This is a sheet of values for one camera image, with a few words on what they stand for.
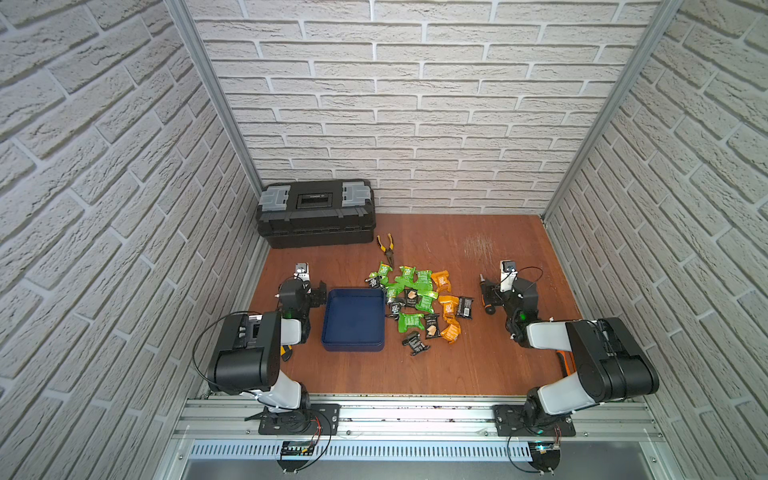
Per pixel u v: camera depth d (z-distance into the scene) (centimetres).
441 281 100
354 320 94
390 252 107
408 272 101
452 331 87
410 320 90
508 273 79
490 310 92
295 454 71
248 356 45
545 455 70
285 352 84
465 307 92
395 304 93
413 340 86
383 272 100
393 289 97
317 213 97
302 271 82
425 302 94
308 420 68
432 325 89
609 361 45
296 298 71
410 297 95
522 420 72
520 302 71
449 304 94
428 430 73
